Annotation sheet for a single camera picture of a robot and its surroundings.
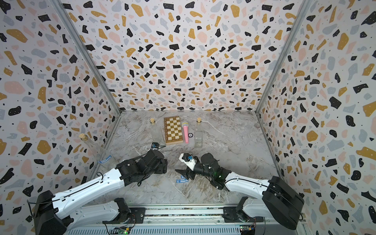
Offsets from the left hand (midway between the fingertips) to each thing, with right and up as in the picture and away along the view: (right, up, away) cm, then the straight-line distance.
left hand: (165, 162), depth 78 cm
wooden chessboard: (0, +16, +28) cm, 32 cm away
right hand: (+9, 0, -3) cm, 9 cm away
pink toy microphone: (+8, +20, +31) cm, 38 cm away
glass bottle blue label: (-32, +2, +1) cm, 32 cm away
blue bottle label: (+8, -13, +7) cm, 17 cm away
